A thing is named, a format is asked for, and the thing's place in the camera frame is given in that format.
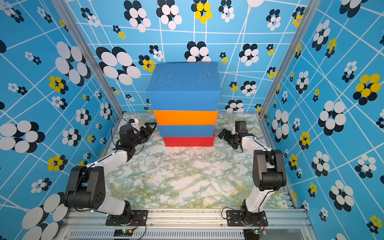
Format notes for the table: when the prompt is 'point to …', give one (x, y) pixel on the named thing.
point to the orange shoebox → (184, 117)
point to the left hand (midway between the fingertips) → (157, 125)
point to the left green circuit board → (123, 232)
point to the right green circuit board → (253, 234)
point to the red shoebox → (189, 141)
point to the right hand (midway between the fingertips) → (225, 137)
